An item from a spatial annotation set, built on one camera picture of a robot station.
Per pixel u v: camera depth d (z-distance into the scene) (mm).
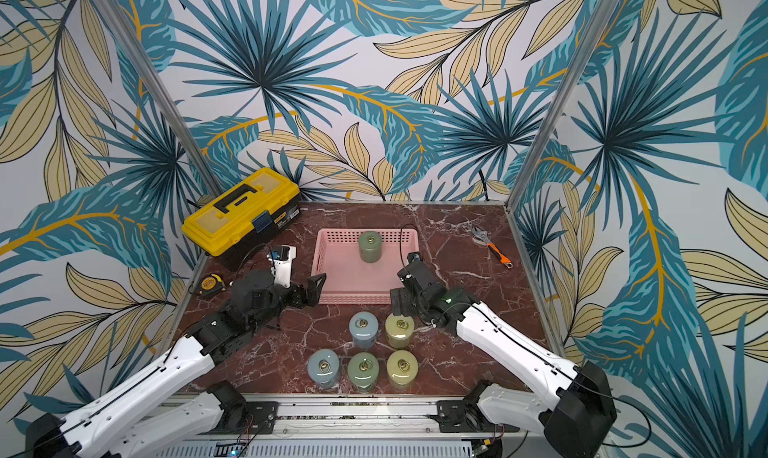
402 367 733
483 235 1099
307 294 663
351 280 1025
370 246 982
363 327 798
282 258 628
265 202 957
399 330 799
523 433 721
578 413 380
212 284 925
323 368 731
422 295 579
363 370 731
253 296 535
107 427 405
